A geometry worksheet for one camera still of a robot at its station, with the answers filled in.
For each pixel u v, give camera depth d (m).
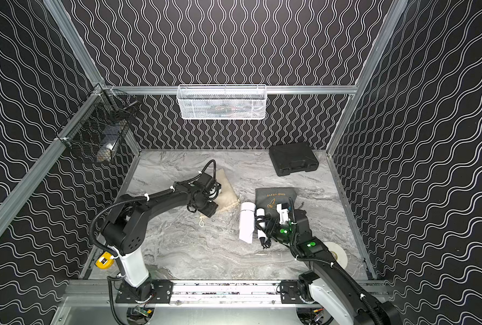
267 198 0.97
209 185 0.78
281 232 0.71
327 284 0.57
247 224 0.82
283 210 0.77
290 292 0.74
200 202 0.76
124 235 0.49
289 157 1.12
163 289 0.75
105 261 0.80
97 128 0.92
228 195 1.00
